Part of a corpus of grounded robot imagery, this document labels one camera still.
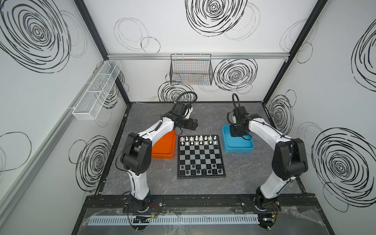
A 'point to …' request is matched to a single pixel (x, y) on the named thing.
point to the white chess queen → (196, 138)
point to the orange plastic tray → (165, 148)
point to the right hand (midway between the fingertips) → (231, 133)
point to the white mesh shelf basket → (90, 103)
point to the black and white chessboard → (199, 156)
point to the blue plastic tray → (236, 144)
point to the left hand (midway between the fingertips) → (192, 122)
